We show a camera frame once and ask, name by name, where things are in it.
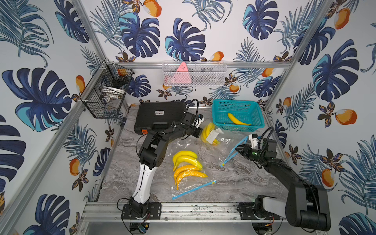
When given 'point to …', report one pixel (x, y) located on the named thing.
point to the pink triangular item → (182, 75)
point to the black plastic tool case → (155, 115)
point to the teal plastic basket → (237, 115)
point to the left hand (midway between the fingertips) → (200, 129)
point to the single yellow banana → (236, 121)
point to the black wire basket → (106, 90)
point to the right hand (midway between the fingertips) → (236, 147)
